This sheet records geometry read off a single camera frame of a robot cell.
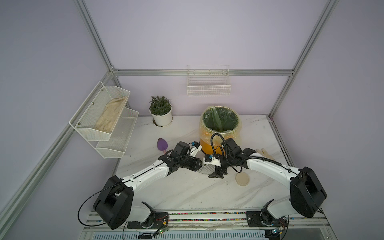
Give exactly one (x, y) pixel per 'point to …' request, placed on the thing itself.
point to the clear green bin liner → (223, 120)
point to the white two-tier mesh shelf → (102, 119)
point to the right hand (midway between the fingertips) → (211, 168)
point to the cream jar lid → (242, 179)
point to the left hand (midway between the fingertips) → (202, 166)
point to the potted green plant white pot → (161, 110)
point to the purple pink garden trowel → (162, 145)
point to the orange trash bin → (206, 145)
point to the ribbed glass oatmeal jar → (207, 169)
